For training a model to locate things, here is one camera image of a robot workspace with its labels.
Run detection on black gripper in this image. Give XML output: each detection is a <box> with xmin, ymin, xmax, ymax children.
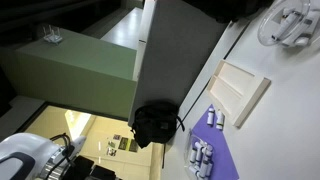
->
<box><xmin>63</xmin><ymin>155</ymin><xmax>117</xmax><ymax>180</ymax></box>

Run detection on white tube in bowl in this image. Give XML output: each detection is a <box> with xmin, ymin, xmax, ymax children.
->
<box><xmin>270</xmin><ymin>11</ymin><xmax>299</xmax><ymax>42</ymax></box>

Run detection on black backpack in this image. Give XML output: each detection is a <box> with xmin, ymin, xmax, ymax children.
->
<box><xmin>130</xmin><ymin>100</ymin><xmax>186</xmax><ymax>150</ymax></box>

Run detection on green cabinet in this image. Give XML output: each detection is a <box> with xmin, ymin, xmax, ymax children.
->
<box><xmin>14</xmin><ymin>27</ymin><xmax>138</xmax><ymax>119</ymax></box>

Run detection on small white bottle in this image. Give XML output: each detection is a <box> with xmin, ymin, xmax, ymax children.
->
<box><xmin>205</xmin><ymin>161</ymin><xmax>214</xmax><ymax>178</ymax></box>
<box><xmin>189</xmin><ymin>147</ymin><xmax>198</xmax><ymax>164</ymax></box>
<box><xmin>199</xmin><ymin>160</ymin><xmax>210</xmax><ymax>179</ymax></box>
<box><xmin>195</xmin><ymin>145</ymin><xmax>204</xmax><ymax>163</ymax></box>
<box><xmin>204</xmin><ymin>144</ymin><xmax>214</xmax><ymax>160</ymax></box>

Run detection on clear plastic container base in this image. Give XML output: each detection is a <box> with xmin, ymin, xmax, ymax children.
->
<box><xmin>187</xmin><ymin>138</ymin><xmax>216</xmax><ymax>180</ymax></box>

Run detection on white bottle black cap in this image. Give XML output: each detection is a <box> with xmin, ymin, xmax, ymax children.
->
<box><xmin>206</xmin><ymin>107</ymin><xmax>216</xmax><ymax>127</ymax></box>

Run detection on purple mat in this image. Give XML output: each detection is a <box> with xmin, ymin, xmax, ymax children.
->
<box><xmin>187</xmin><ymin>103</ymin><xmax>240</xmax><ymax>180</ymax></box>

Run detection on small clear object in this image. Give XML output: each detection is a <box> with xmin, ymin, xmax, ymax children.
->
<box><xmin>41</xmin><ymin>24</ymin><xmax>64</xmax><ymax>46</ymax></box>

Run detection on white bottle green band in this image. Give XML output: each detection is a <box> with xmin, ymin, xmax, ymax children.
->
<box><xmin>215</xmin><ymin>110</ymin><xmax>225</xmax><ymax>131</ymax></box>

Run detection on grey partition panel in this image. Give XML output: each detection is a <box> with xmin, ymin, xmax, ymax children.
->
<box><xmin>128</xmin><ymin>0</ymin><xmax>231</xmax><ymax>126</ymax></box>

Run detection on dark bag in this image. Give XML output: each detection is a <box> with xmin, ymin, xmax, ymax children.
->
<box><xmin>182</xmin><ymin>0</ymin><xmax>275</xmax><ymax>24</ymax></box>

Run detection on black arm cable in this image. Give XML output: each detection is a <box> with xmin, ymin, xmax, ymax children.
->
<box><xmin>44</xmin><ymin>132</ymin><xmax>76</xmax><ymax>180</ymax></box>

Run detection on wall posters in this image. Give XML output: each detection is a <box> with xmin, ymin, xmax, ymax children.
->
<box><xmin>105</xmin><ymin>133</ymin><xmax>139</xmax><ymax>158</ymax></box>

